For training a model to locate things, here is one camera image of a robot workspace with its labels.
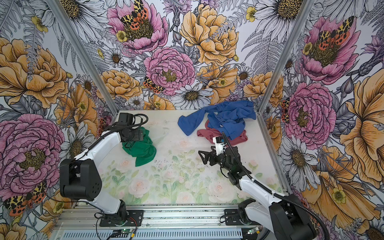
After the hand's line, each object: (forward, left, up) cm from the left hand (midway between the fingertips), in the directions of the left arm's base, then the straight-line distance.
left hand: (132, 140), depth 90 cm
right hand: (-11, -42, +1) cm, 44 cm away
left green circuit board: (-43, -4, -12) cm, 45 cm away
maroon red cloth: (+9, -47, -7) cm, 49 cm away
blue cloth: (+24, -61, -7) cm, 66 cm away
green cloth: (-3, -5, -7) cm, 10 cm away
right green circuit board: (-44, -64, -12) cm, 78 cm away
